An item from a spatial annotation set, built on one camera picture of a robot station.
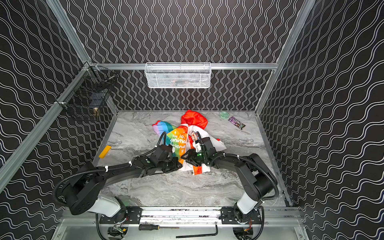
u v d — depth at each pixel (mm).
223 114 1173
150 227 692
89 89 974
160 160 680
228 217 735
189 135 1004
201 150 836
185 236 693
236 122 1129
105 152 972
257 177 463
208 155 717
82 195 429
